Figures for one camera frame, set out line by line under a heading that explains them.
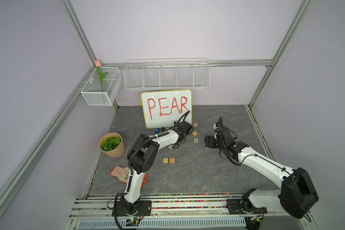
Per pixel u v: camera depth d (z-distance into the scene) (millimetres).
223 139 645
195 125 1080
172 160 901
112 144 857
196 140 990
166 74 972
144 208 736
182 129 788
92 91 791
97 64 893
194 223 1577
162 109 992
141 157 530
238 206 738
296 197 409
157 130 1046
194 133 1021
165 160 896
